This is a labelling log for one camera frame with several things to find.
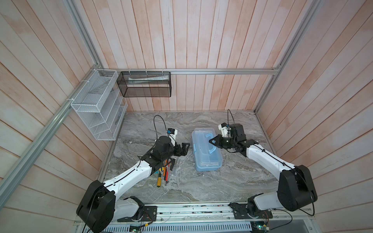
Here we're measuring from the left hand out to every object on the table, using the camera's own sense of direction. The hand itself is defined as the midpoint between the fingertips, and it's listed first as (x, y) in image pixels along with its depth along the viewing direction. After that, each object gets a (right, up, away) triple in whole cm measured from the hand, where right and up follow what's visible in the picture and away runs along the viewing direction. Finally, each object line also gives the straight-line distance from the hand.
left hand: (183, 146), depth 81 cm
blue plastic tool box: (+14, -6, +2) cm, 16 cm away
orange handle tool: (-12, -17, +6) cm, 21 cm away
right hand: (+16, +3, +5) cm, 16 cm away
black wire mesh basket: (-28, +43, +23) cm, 56 cm away
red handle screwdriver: (-10, -17, +5) cm, 20 cm away
